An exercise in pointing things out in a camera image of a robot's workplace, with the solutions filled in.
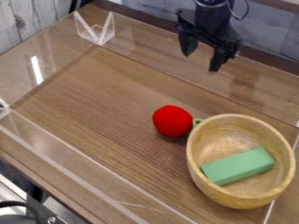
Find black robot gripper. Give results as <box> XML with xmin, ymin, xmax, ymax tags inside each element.
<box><xmin>174</xmin><ymin>10</ymin><xmax>243</xmax><ymax>73</ymax></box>

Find brown wooden bowl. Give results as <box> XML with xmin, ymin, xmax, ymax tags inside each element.
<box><xmin>186</xmin><ymin>114</ymin><xmax>295</xmax><ymax>209</ymax></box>

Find green rectangular stick block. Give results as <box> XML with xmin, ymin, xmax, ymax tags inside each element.
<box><xmin>200</xmin><ymin>147</ymin><xmax>275</xmax><ymax>186</ymax></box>

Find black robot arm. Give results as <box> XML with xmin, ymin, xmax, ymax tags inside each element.
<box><xmin>176</xmin><ymin>0</ymin><xmax>241</xmax><ymax>72</ymax></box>

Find red plush strawberry toy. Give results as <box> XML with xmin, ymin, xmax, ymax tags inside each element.
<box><xmin>152</xmin><ymin>105</ymin><xmax>202</xmax><ymax>137</ymax></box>

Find black metal stand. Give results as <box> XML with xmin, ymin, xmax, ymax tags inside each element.
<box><xmin>0</xmin><ymin>158</ymin><xmax>68</xmax><ymax>224</ymax></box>

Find clear acrylic enclosure walls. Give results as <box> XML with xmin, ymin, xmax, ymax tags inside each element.
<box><xmin>0</xmin><ymin>2</ymin><xmax>299</xmax><ymax>224</ymax></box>

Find black cable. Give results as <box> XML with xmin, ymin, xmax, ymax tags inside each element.
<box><xmin>0</xmin><ymin>199</ymin><xmax>30</xmax><ymax>210</ymax></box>

